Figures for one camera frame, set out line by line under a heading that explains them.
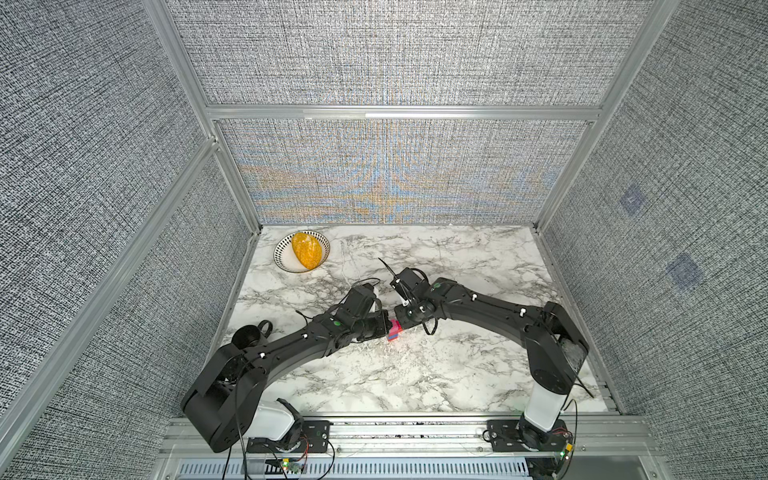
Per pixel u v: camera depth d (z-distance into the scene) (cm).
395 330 84
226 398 42
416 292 67
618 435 75
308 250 103
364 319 69
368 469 70
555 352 46
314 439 73
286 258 107
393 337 90
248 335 83
